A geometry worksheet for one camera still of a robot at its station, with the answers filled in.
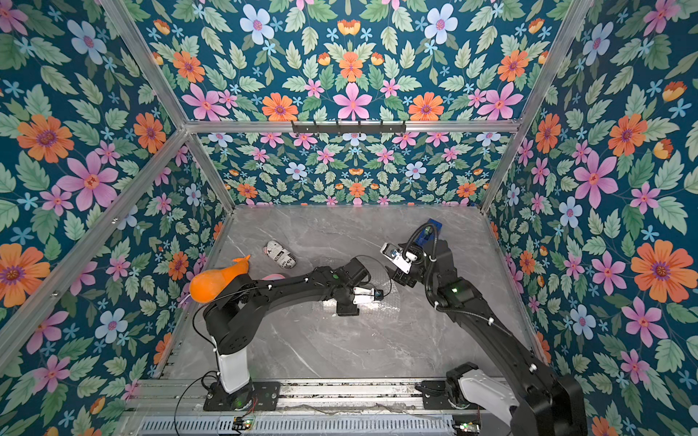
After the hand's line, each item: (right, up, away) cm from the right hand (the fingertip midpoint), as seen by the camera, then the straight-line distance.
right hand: (403, 247), depth 78 cm
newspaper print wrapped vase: (-42, -5, +21) cm, 47 cm away
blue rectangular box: (+12, +3, +26) cm, 29 cm away
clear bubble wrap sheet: (-9, -21, +8) cm, 24 cm away
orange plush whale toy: (-64, -13, +9) cm, 66 cm away
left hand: (-14, -21, +13) cm, 28 cm away
